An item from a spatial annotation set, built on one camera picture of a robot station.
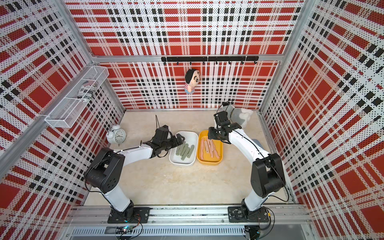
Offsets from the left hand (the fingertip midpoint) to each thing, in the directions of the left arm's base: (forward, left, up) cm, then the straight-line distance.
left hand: (182, 140), depth 95 cm
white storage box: (+7, -5, -8) cm, 11 cm away
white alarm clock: (+2, +43, +3) cm, 43 cm away
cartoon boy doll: (+28, -7, +28) cm, 40 cm away
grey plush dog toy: (+18, -39, +3) cm, 43 cm away
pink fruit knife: (+3, -13, -6) cm, 15 cm away
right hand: (-1, -20, +8) cm, 21 cm away
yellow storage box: (-12, -16, -5) cm, 20 cm away
